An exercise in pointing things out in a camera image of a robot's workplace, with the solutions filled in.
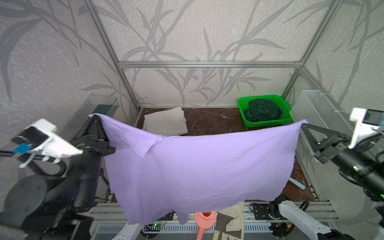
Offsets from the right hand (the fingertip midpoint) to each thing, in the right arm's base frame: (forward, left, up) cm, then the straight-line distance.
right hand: (302, 119), depth 41 cm
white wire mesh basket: (+36, -40, -33) cm, 63 cm away
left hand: (-1, +52, +5) cm, 53 cm away
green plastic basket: (+46, -35, -53) cm, 79 cm away
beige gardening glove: (-20, +15, -54) cm, 59 cm away
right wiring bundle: (-22, -9, -56) cm, 61 cm away
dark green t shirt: (+50, -17, -49) cm, 72 cm away
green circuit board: (-21, +51, -55) cm, 78 cm away
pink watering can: (-20, +27, -43) cm, 55 cm away
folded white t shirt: (+41, +51, -52) cm, 83 cm away
